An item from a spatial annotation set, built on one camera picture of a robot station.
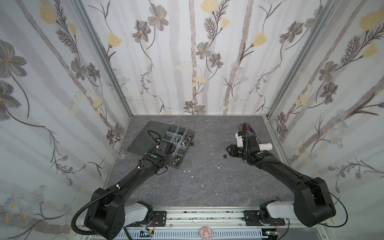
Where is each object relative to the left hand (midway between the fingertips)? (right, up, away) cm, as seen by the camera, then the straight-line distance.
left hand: (166, 152), depth 86 cm
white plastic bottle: (+65, +2, +12) cm, 66 cm away
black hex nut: (+15, +3, +18) cm, 24 cm away
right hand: (+36, +4, +1) cm, 36 cm away
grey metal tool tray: (+59, +12, +25) cm, 65 cm away
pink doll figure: (+22, -34, -19) cm, 45 cm away
